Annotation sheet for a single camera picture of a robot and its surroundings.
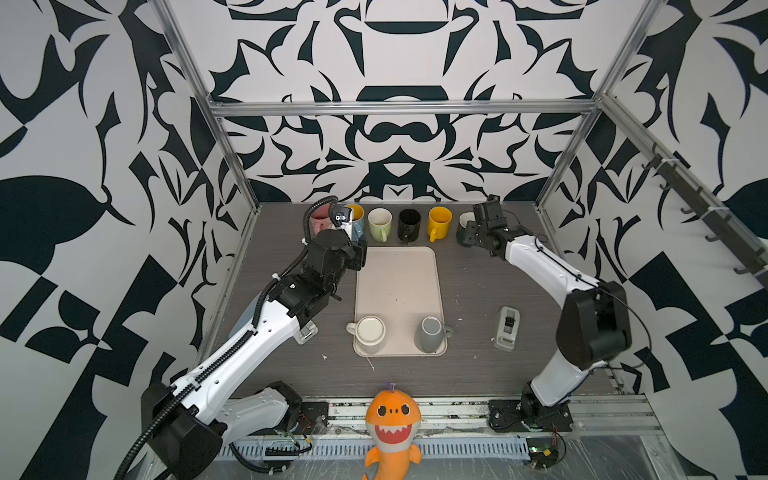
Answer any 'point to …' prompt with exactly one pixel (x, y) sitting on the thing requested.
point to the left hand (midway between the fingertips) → (351, 227)
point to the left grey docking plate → (306, 333)
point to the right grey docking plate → (508, 328)
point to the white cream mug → (369, 333)
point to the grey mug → (432, 334)
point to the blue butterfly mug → (358, 215)
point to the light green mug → (379, 223)
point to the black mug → (409, 221)
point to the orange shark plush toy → (392, 420)
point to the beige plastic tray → (400, 285)
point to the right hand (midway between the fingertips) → (478, 228)
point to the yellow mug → (439, 219)
